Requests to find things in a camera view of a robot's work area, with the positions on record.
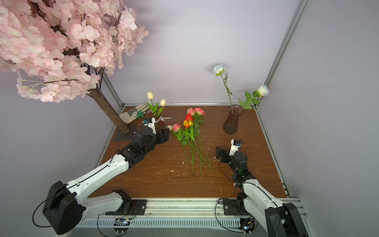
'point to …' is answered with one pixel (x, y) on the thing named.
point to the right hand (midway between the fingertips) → (224, 146)
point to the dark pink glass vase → (231, 124)
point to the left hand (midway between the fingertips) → (167, 129)
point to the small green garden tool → (140, 114)
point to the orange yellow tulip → (189, 124)
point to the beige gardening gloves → (130, 115)
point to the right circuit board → (248, 224)
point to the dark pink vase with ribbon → (155, 114)
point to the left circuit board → (121, 225)
